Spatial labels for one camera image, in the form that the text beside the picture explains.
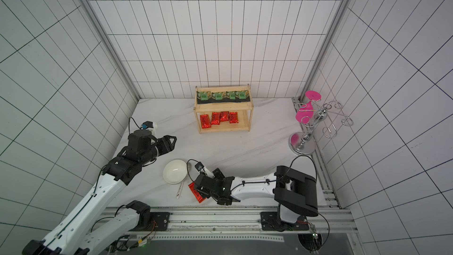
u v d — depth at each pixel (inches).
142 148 21.7
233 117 40.8
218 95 36.5
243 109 34.6
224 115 41.8
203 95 36.3
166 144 26.0
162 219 28.5
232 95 36.5
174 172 33.1
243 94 36.5
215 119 40.7
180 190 32.0
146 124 26.3
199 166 27.6
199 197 30.7
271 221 28.6
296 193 16.8
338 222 29.3
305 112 34.5
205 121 40.7
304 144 37.4
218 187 24.1
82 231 16.2
